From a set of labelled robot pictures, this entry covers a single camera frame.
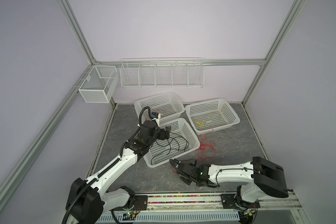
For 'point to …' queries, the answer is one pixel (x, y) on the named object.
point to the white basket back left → (166, 104)
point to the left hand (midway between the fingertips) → (164, 127)
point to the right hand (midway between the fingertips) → (183, 172)
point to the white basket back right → (211, 115)
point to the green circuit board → (129, 216)
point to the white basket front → (181, 140)
